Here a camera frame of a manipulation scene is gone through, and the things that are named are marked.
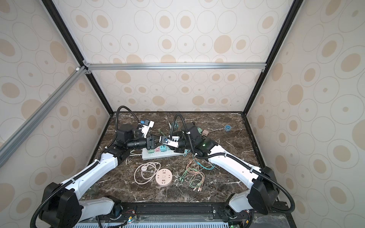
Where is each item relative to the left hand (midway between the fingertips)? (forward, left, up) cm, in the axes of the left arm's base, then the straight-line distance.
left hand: (166, 140), depth 71 cm
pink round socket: (-11, +3, -24) cm, 26 cm away
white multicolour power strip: (+4, +8, -24) cm, 25 cm away
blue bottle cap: (+28, -42, -27) cm, 57 cm away
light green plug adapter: (+6, +13, -22) cm, 26 cm away
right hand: (+4, -1, -3) cm, 5 cm away
